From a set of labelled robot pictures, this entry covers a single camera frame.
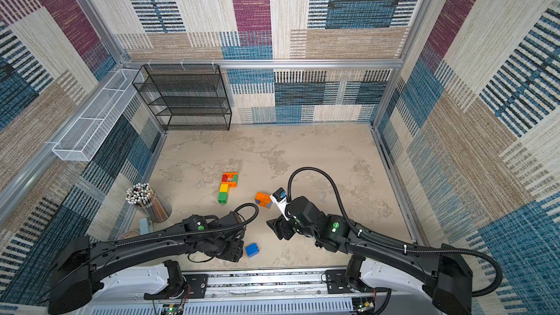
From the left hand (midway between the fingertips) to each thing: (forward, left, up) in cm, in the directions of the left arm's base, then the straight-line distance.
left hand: (237, 254), depth 76 cm
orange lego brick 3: (+21, -8, +1) cm, 23 cm away
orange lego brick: (+34, +7, -1) cm, 34 cm away
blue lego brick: (+3, -4, -3) cm, 6 cm away
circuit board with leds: (-15, -42, -4) cm, 44 cm away
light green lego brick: (+33, +5, -4) cm, 34 cm away
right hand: (+9, -15, +9) cm, 19 cm away
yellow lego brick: (+27, +9, -1) cm, 28 cm away
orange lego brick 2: (+29, +7, -2) cm, 30 cm away
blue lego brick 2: (+21, -6, -3) cm, 22 cm away
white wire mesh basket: (+28, +49, +30) cm, 64 cm away
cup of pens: (+15, +31, +6) cm, 35 cm away
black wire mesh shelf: (+69, +31, +15) cm, 77 cm away
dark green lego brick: (+24, +10, -4) cm, 26 cm away
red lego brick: (+32, +9, -1) cm, 33 cm away
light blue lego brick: (+20, -10, -4) cm, 22 cm away
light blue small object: (+11, +36, 0) cm, 38 cm away
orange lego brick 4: (+18, -8, +1) cm, 20 cm away
